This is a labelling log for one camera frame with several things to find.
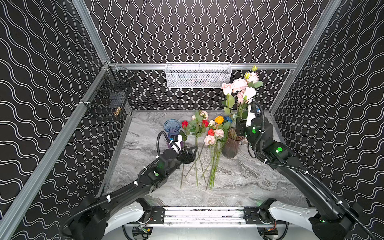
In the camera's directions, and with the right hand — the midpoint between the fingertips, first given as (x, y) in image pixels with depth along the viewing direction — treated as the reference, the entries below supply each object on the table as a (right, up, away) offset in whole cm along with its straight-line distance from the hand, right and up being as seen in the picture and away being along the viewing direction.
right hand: (243, 118), depth 70 cm
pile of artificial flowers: (-17, -12, +31) cm, 38 cm away
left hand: (-22, -15, +4) cm, 26 cm away
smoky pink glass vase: (-2, -14, +16) cm, 21 cm away
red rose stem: (-30, -2, +37) cm, 47 cm away
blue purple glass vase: (-36, -4, +19) cm, 41 cm away
